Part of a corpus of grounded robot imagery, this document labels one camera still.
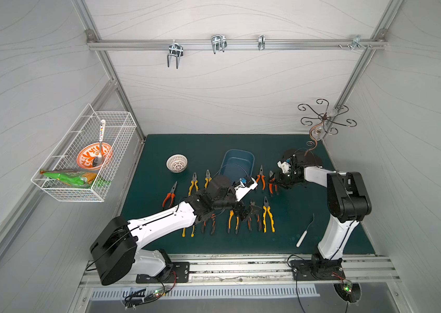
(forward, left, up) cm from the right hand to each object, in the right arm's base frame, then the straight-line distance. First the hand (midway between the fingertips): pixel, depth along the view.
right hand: (273, 180), depth 99 cm
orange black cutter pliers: (-27, +13, +23) cm, 38 cm away
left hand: (-21, +12, +18) cm, 30 cm away
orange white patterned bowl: (-15, +72, +35) cm, 82 cm away
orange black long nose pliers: (-28, +29, +1) cm, 40 cm away
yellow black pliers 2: (-28, +41, +1) cm, 50 cm away
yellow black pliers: (-2, +41, +1) cm, 41 cm away
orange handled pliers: (-11, +50, +2) cm, 52 cm away
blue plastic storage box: (+12, +18, -2) cm, 22 cm away
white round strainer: (+8, +52, +2) cm, 52 cm away
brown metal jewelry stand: (+16, -19, +29) cm, 38 cm away
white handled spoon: (-16, +67, +34) cm, 77 cm away
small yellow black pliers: (-15, +4, -1) cm, 16 cm away
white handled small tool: (-26, -11, 0) cm, 28 cm away
